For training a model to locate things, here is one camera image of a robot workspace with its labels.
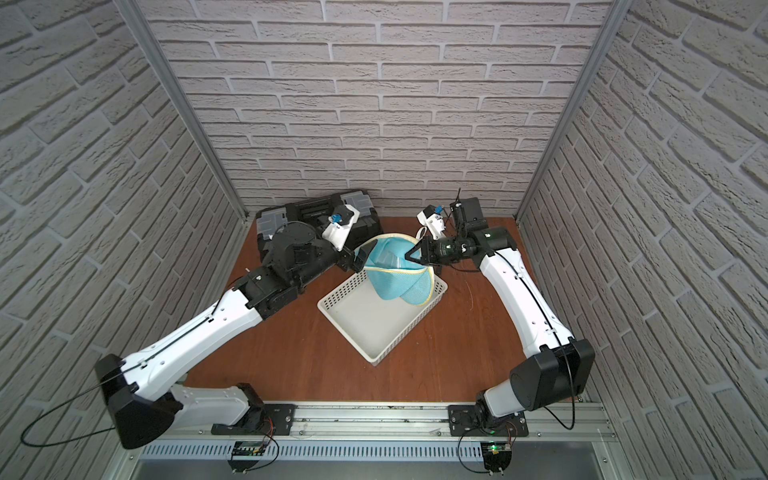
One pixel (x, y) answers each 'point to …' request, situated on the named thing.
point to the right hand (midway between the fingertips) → (413, 256)
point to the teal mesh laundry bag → (390, 273)
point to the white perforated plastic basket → (372, 325)
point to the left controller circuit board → (245, 448)
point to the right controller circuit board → (496, 455)
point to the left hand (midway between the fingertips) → (365, 224)
